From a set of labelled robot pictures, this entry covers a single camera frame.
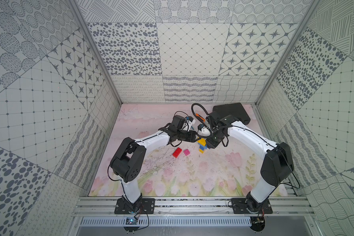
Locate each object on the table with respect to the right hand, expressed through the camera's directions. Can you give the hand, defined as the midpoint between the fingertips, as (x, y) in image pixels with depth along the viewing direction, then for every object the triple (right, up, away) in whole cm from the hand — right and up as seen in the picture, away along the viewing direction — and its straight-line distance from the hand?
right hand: (212, 145), depth 84 cm
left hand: (-5, +3, 0) cm, 6 cm away
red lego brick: (-21, -6, +8) cm, 23 cm away
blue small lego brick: (-6, -1, +4) cm, 7 cm away
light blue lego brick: (-5, -2, +2) cm, 6 cm away
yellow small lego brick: (-6, -5, +8) cm, 11 cm away
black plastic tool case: (+24, +23, +27) cm, 42 cm away
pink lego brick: (-15, -6, +8) cm, 18 cm away
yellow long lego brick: (-6, +2, +1) cm, 6 cm away
